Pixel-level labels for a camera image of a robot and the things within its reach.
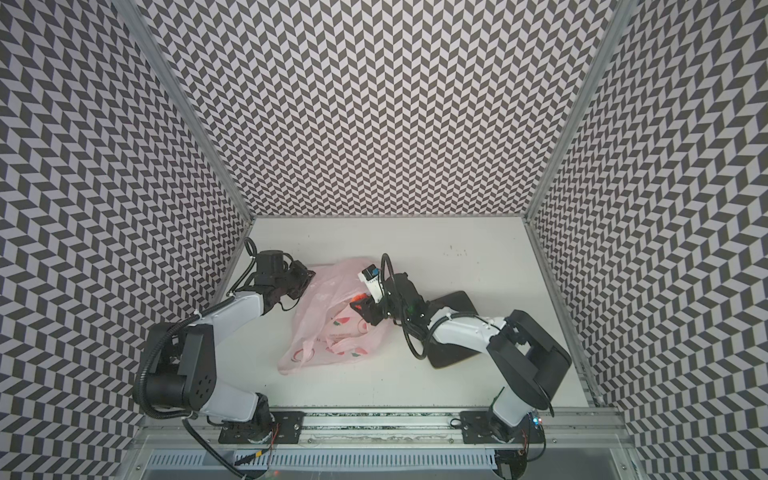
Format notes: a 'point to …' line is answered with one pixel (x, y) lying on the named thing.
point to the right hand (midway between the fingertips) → (357, 309)
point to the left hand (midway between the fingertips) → (318, 270)
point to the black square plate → (441, 355)
